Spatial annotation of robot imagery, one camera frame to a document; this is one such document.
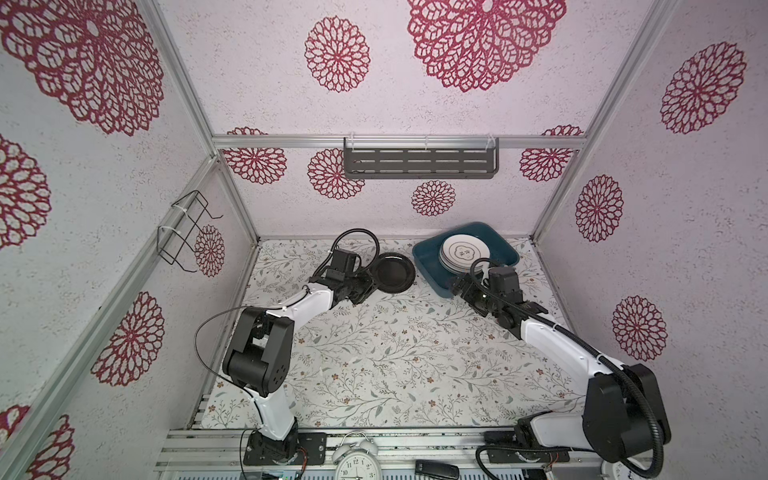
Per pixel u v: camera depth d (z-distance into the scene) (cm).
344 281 73
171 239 73
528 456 72
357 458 69
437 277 108
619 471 68
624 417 42
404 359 90
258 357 48
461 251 109
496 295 66
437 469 69
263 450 68
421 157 95
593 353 47
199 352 47
